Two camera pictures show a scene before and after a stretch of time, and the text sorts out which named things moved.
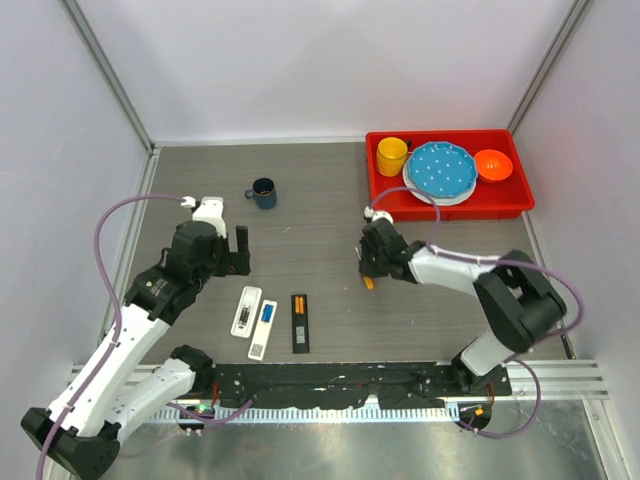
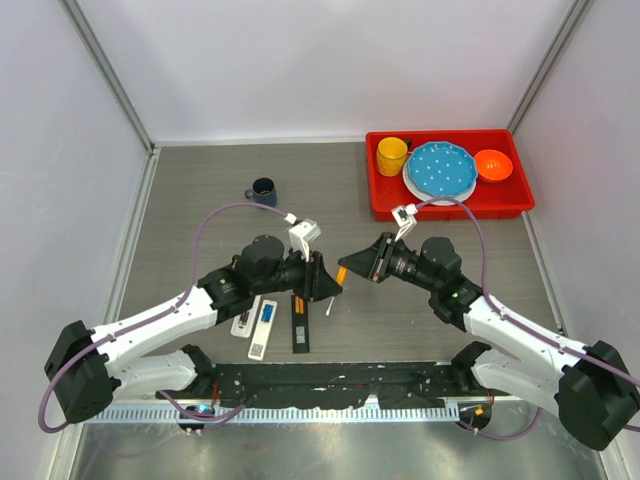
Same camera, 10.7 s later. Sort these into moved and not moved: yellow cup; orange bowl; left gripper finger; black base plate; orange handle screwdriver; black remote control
Moved: orange handle screwdriver; left gripper finger
Not moved: black remote control; orange bowl; black base plate; yellow cup
